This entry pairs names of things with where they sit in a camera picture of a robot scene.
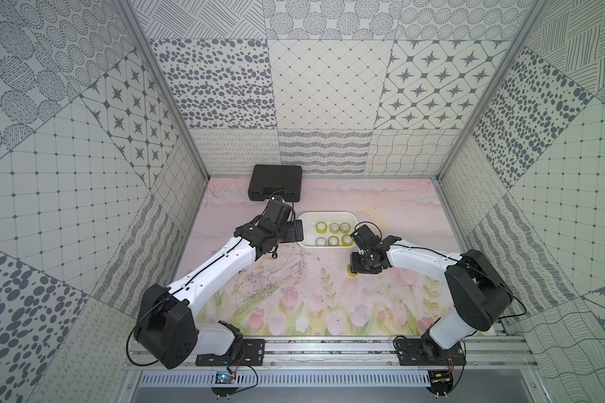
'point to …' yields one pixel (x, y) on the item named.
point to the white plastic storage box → (328, 230)
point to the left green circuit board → (223, 377)
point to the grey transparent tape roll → (334, 227)
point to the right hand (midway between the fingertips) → (358, 269)
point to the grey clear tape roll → (321, 241)
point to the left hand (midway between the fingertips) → (289, 223)
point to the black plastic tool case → (270, 180)
